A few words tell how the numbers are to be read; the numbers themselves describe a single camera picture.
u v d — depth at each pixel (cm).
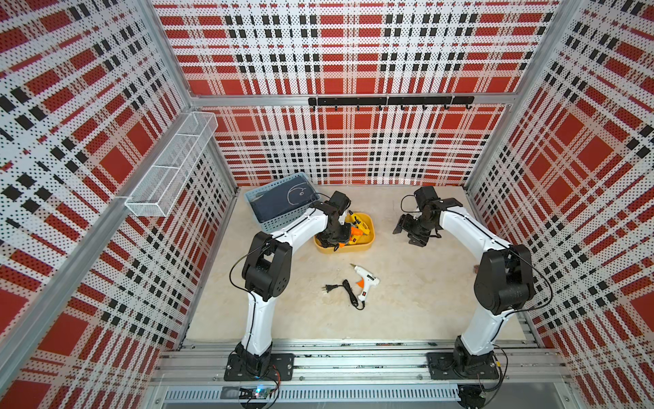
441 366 72
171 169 75
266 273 54
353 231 100
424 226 77
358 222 101
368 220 102
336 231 82
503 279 49
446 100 88
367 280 90
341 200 78
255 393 69
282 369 74
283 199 108
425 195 75
